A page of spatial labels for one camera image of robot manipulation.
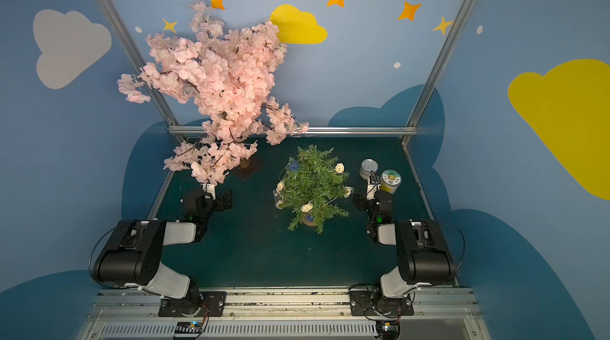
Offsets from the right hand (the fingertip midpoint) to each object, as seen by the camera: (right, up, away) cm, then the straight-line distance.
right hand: (371, 187), depth 95 cm
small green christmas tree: (-24, +2, -25) cm, 35 cm away
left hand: (-62, 0, 0) cm, 62 cm away
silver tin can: (+1, +8, +9) cm, 13 cm away
